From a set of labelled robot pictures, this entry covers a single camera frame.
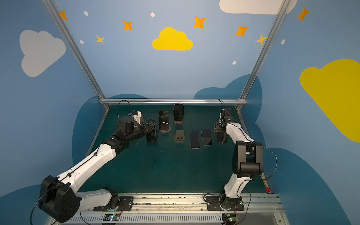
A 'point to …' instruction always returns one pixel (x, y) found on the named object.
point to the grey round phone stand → (179, 137)
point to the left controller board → (111, 217)
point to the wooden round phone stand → (177, 123)
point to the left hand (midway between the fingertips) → (157, 125)
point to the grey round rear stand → (167, 131)
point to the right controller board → (229, 218)
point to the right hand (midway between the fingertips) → (224, 125)
